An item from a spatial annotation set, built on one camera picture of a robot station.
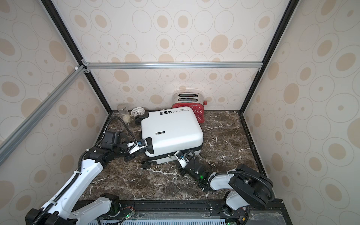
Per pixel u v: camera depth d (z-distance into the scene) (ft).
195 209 2.46
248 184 1.45
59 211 1.26
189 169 2.13
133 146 2.08
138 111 3.82
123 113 3.50
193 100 3.48
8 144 1.68
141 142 2.13
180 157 2.32
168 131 2.62
